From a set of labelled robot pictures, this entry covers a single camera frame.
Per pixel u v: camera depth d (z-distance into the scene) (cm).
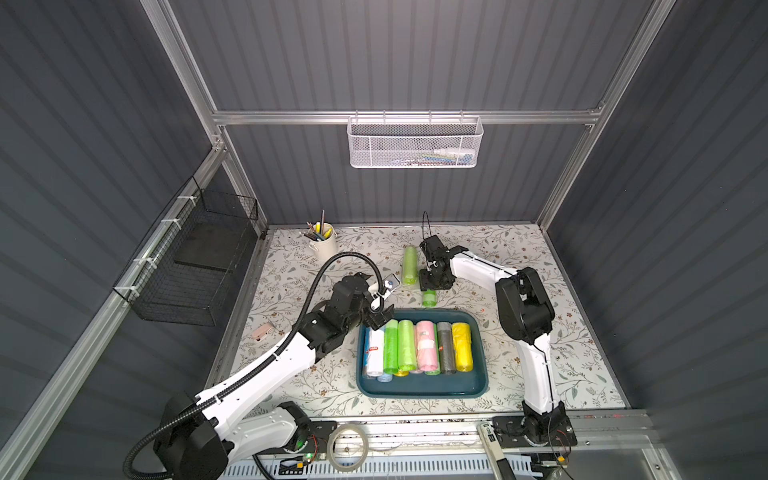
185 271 73
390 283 65
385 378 80
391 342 83
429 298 96
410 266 104
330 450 68
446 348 85
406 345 81
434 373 81
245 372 45
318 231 106
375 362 79
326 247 104
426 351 80
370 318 69
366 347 84
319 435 73
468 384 82
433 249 83
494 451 68
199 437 38
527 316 58
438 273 77
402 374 82
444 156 93
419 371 80
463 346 85
